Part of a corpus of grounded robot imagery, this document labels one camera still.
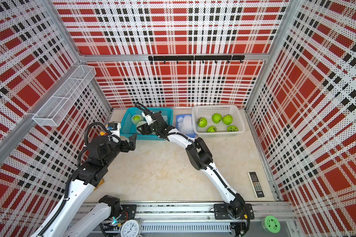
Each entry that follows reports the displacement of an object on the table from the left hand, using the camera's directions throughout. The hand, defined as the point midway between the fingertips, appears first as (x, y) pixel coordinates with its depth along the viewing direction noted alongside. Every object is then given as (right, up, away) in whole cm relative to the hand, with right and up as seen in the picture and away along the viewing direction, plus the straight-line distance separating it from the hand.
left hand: (129, 134), depth 74 cm
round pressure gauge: (+4, -43, -8) cm, 43 cm away
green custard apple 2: (+59, +8, +31) cm, 67 cm away
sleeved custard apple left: (-7, +9, +31) cm, 33 cm away
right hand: (0, +4, +22) cm, 22 cm away
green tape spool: (+68, -41, -8) cm, 80 cm away
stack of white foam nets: (+28, +5, +25) cm, 38 cm away
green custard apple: (+52, +9, +33) cm, 62 cm away
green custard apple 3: (+46, +2, +25) cm, 53 cm away
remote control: (+69, -29, +8) cm, 75 cm away
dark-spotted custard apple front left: (+40, +6, +30) cm, 51 cm away
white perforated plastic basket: (+48, +7, +38) cm, 61 cm away
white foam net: (+1, +6, +17) cm, 18 cm away
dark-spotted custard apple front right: (+61, +2, +25) cm, 66 cm away
